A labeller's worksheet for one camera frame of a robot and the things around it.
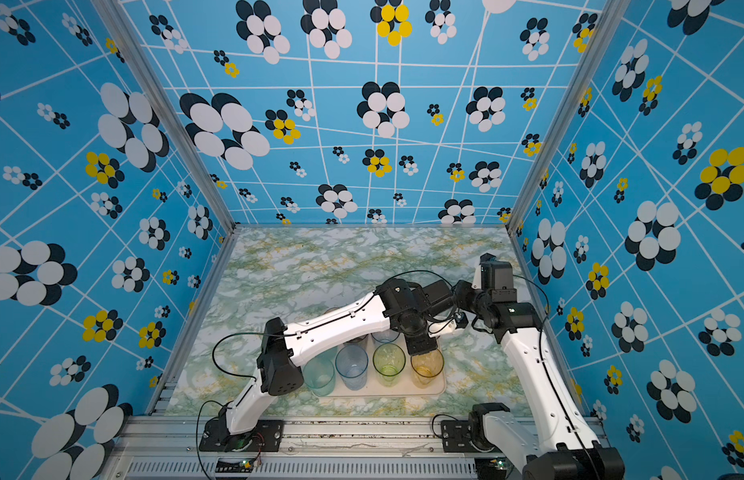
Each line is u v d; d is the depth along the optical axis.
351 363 0.83
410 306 0.52
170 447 0.74
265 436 0.73
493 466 0.70
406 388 0.81
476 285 0.68
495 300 0.57
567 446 0.38
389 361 0.73
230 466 0.72
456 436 0.72
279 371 0.56
